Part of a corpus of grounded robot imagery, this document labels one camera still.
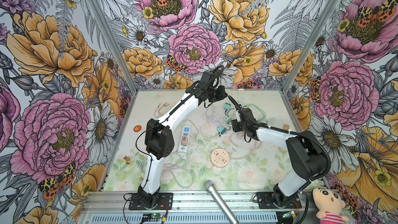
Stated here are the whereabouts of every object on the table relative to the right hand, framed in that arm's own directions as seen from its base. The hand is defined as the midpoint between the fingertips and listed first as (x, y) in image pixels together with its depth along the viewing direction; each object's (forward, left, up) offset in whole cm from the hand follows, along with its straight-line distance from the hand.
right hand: (236, 125), depth 96 cm
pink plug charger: (-10, +31, +3) cm, 33 cm away
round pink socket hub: (-19, +12, -3) cm, 22 cm away
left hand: (+6, +7, +18) cm, 21 cm away
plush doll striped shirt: (-42, -34, 0) cm, 54 cm away
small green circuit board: (-44, +42, -4) cm, 61 cm away
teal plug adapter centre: (-1, +8, -3) cm, 9 cm away
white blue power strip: (-14, +32, -3) cm, 35 cm away
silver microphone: (-34, +18, -1) cm, 38 cm away
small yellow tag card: (0, -32, -4) cm, 32 cm away
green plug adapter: (+5, +5, 0) cm, 7 cm away
